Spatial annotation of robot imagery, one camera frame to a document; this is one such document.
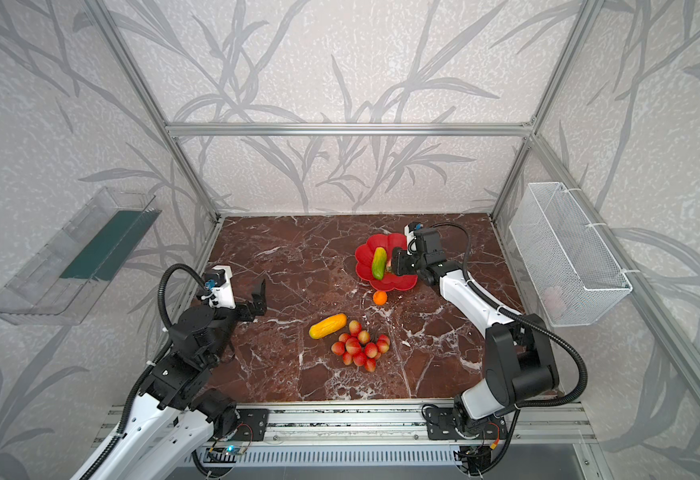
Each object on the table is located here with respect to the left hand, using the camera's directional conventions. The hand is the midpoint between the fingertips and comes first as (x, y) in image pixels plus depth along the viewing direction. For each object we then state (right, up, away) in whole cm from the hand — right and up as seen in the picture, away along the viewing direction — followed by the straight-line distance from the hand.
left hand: (251, 271), depth 72 cm
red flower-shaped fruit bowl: (+27, -1, +33) cm, 42 cm away
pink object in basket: (+75, -8, +2) cm, 75 cm away
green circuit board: (-7, -45, +1) cm, 46 cm away
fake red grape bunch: (+25, -21, +7) cm, 33 cm away
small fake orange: (+32, -11, +22) cm, 40 cm away
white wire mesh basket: (+71, +1, -10) cm, 72 cm away
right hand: (+37, +5, +18) cm, 42 cm away
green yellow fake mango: (+32, 0, +30) cm, 44 cm away
